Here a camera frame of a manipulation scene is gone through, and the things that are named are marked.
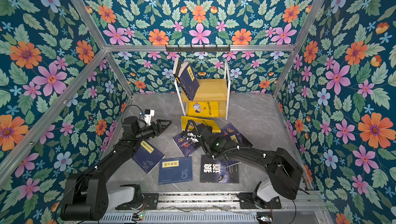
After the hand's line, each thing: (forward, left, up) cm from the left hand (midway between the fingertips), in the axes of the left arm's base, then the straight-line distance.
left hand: (169, 121), depth 78 cm
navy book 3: (-17, -31, -18) cm, 39 cm away
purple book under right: (+2, -35, -19) cm, 40 cm away
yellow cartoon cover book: (+3, -12, -7) cm, 15 cm away
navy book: (-9, +17, -21) cm, 28 cm away
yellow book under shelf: (+20, -21, -17) cm, 34 cm away
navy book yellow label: (+21, -10, +9) cm, 25 cm away
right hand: (0, -17, -4) cm, 17 cm away
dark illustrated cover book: (-5, -6, -20) cm, 22 cm away
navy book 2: (-19, -1, -20) cm, 27 cm away
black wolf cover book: (-20, -23, -20) cm, 36 cm away
